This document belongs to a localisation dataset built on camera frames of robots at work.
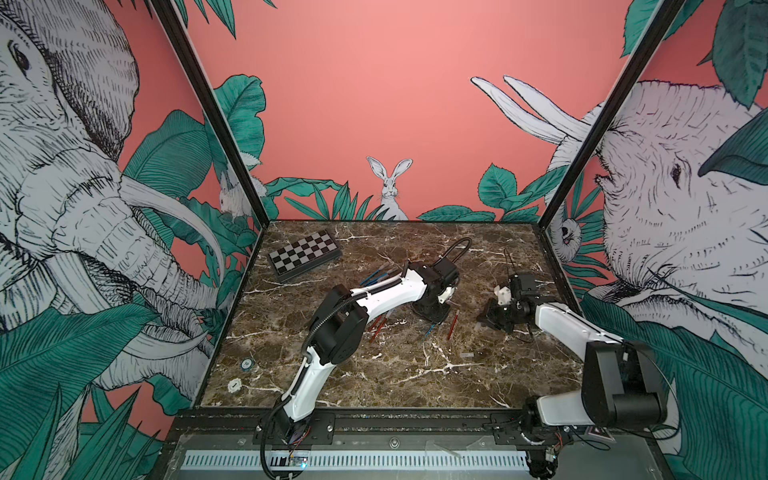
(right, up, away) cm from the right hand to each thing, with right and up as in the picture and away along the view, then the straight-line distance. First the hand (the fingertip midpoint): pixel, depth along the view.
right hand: (477, 311), depth 90 cm
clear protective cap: (-4, -12, -3) cm, 13 cm away
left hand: (-11, -2, -2) cm, 12 cm away
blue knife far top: (-33, +10, +14) cm, 37 cm away
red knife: (-32, -5, +3) cm, 32 cm away
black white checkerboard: (-58, +17, +15) cm, 62 cm away
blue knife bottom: (-16, -6, -4) cm, 17 cm away
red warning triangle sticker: (+27, -27, -15) cm, 41 cm away
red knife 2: (-7, -5, +3) cm, 9 cm away
